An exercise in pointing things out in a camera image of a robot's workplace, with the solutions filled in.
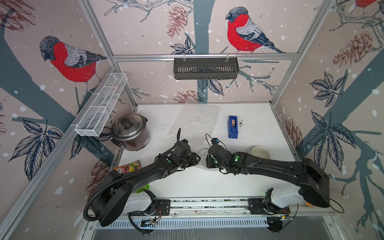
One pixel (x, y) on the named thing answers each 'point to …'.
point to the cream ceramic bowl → (260, 152)
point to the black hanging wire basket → (206, 69)
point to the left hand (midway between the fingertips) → (201, 157)
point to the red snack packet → (129, 168)
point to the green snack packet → (146, 187)
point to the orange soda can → (309, 205)
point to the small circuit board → (150, 223)
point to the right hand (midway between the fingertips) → (205, 158)
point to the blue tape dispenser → (232, 127)
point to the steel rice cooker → (131, 130)
